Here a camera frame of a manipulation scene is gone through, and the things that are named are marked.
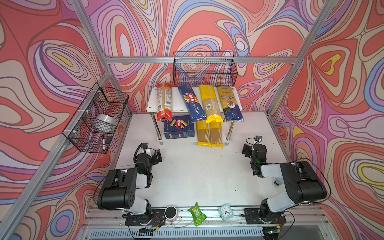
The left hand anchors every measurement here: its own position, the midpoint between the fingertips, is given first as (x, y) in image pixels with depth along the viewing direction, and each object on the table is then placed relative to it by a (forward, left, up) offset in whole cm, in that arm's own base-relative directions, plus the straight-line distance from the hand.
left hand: (153, 149), depth 93 cm
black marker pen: (-8, +19, +21) cm, 29 cm away
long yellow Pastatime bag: (+12, -41, +4) cm, 42 cm away
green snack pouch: (-37, -28, -4) cm, 46 cm away
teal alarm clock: (-34, -41, -3) cm, 54 cm away
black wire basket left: (+16, +27, +27) cm, 41 cm away
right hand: (+2, -64, -2) cm, 64 cm away
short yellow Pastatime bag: (+9, -32, +4) cm, 33 cm away
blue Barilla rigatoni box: (+12, -16, +8) cm, 22 cm away
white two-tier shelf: (+8, -18, +30) cm, 35 cm away
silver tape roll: (-2, +17, +28) cm, 33 cm away
